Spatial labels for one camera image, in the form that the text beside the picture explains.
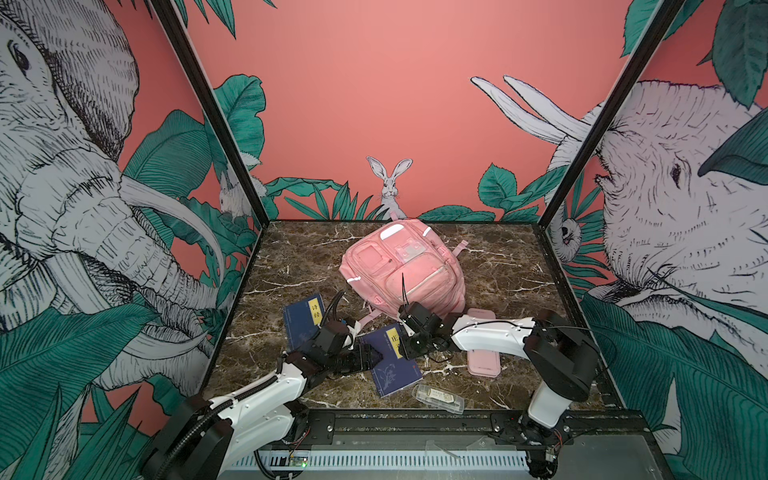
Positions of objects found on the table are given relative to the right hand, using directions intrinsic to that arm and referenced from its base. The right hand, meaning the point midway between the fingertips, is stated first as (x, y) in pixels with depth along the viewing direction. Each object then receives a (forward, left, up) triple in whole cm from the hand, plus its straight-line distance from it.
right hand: (398, 350), depth 85 cm
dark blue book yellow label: (-5, +1, -1) cm, 5 cm away
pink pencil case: (-3, -24, 0) cm, 24 cm away
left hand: (-3, +5, +3) cm, 7 cm away
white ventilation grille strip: (-26, +4, -1) cm, 26 cm away
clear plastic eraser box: (-13, -11, -1) cm, 16 cm away
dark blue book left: (+10, +31, -1) cm, 32 cm away
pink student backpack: (+31, -1, +2) cm, 31 cm away
